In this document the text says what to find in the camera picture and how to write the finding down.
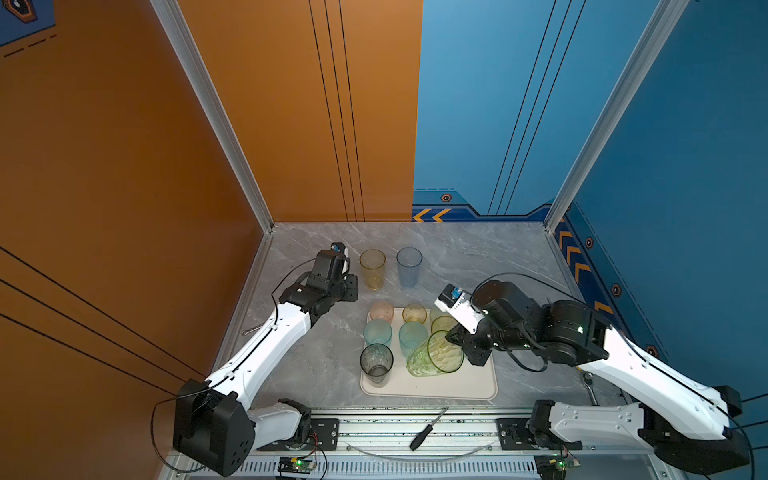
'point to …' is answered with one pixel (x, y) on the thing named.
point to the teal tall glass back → (411, 336)
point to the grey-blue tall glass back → (409, 260)
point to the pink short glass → (382, 309)
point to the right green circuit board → (554, 467)
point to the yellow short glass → (414, 312)
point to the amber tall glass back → (373, 262)
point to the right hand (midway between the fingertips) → (447, 336)
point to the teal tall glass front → (377, 331)
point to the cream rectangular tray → (468, 381)
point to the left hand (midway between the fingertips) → (351, 278)
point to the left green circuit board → (296, 465)
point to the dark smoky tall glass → (375, 363)
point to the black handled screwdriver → (426, 431)
